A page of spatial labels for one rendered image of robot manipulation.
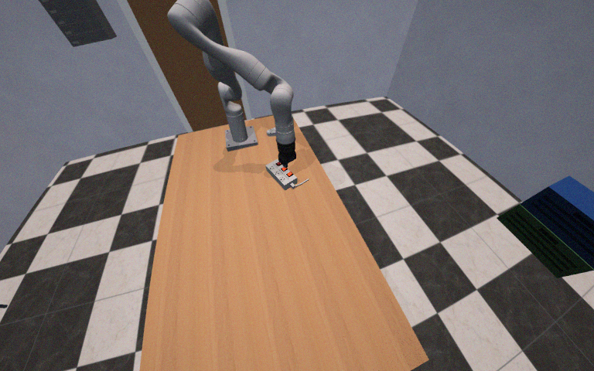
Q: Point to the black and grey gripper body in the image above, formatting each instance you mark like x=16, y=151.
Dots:
x=286, y=145

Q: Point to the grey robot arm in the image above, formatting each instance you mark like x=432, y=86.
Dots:
x=193, y=19

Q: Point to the white power strip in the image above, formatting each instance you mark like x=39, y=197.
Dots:
x=283, y=176

